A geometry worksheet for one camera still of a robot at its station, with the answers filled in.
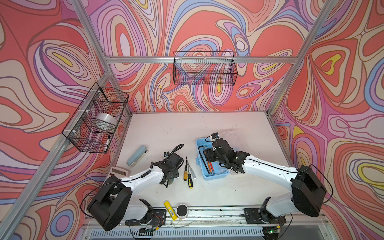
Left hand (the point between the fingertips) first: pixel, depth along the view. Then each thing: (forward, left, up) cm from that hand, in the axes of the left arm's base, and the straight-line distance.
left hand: (174, 171), depth 89 cm
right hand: (+6, -20, +10) cm, 23 cm away
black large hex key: (+1, -16, +14) cm, 22 cm away
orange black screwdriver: (-1, -7, 0) cm, 7 cm away
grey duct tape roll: (+14, +32, +32) cm, 47 cm away
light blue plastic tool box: (-2, -25, +6) cm, 26 cm away
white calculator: (-2, +32, +3) cm, 32 cm away
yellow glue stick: (-21, 0, +2) cm, 21 cm away
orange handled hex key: (+2, -21, -1) cm, 21 cm away
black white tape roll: (-22, -6, +4) cm, 23 cm away
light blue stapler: (+10, +21, +5) cm, 24 cm away
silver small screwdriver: (0, -10, 0) cm, 10 cm away
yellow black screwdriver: (-8, -10, +1) cm, 12 cm away
